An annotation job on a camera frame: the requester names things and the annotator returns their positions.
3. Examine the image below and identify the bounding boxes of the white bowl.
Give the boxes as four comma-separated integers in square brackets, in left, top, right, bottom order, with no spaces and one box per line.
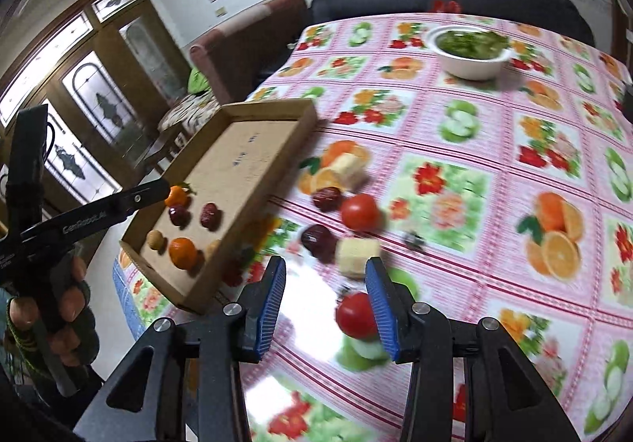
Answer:
[425,25,512,81]

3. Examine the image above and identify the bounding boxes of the red tomato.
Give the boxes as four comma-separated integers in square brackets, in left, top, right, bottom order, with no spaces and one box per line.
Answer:
[335,292,378,340]
[340,194,382,231]

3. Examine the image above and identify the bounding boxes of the dark plum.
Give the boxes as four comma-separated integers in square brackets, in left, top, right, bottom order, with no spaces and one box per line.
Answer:
[169,205,191,229]
[300,225,338,263]

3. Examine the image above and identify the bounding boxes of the floral seat cover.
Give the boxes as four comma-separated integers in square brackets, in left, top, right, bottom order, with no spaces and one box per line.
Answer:
[158,91,221,135]

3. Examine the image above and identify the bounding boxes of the wooden glass door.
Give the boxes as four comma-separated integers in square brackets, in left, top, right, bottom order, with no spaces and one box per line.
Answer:
[1,0,190,216]

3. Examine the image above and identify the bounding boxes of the dark cup on table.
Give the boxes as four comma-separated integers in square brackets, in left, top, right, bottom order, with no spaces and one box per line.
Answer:
[621,84,633,124]

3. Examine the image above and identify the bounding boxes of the small mandarin with leaf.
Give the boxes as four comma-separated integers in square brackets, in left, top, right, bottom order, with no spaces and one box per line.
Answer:
[164,183,193,209]

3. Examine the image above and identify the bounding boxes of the green leafy vegetables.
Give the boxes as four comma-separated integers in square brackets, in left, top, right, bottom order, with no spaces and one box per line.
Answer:
[434,30,510,60]

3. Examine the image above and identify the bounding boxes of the wooden stool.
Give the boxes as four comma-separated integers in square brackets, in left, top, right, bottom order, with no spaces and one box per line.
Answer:
[136,123,190,179]

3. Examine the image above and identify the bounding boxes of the large orange mandarin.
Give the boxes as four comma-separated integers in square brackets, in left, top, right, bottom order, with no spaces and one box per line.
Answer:
[169,238,199,271]

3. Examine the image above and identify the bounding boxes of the brown armchair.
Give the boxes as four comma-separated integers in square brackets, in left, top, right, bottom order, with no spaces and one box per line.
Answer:
[189,0,308,105]

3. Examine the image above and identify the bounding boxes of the gloved left hand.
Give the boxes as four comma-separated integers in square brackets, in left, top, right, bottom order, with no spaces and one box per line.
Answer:
[6,257,100,380]

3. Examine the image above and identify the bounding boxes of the cardboard tray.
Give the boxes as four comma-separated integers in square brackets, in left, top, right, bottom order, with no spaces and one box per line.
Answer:
[120,99,318,314]

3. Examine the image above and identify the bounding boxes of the floral fruit pattern tablecloth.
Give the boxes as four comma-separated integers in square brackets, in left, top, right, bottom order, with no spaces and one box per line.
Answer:
[110,12,633,442]

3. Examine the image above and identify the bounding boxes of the brown longan left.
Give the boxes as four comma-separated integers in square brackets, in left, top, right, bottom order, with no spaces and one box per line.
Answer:
[146,229,165,253]

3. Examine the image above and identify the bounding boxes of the large wrinkled red date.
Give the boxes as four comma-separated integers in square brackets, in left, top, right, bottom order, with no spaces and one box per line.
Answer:
[199,202,222,231]

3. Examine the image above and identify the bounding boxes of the black cable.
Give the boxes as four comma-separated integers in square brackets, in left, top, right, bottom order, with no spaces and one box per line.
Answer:
[44,122,57,166]

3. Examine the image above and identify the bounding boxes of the black leather sofa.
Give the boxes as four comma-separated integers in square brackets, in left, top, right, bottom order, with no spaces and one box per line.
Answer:
[256,0,597,82]

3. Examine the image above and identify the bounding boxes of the dark plum in tray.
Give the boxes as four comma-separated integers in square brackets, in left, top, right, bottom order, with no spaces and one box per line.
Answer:
[169,205,191,229]

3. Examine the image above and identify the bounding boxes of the green cushion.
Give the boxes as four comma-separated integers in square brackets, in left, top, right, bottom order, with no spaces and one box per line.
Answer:
[187,67,210,95]

